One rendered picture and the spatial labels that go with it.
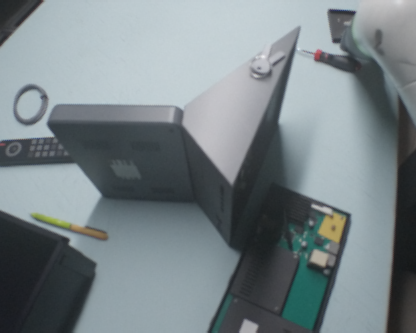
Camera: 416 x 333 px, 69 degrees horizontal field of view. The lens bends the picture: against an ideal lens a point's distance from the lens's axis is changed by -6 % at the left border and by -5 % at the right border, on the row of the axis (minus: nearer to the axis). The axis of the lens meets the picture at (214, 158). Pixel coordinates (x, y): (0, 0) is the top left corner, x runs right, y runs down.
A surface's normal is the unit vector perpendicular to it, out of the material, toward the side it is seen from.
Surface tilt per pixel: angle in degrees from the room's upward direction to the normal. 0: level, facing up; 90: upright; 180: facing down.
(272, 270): 0
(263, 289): 0
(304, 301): 0
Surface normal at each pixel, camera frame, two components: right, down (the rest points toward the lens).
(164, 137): -0.05, 0.86
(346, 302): -0.03, -0.50
